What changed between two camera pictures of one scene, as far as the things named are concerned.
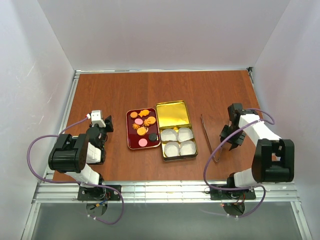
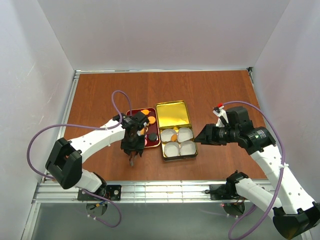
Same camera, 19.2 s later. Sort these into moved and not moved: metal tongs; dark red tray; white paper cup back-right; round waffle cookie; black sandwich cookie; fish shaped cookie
Moved: metal tongs; round waffle cookie
Not moved: black sandwich cookie; dark red tray; white paper cup back-right; fish shaped cookie
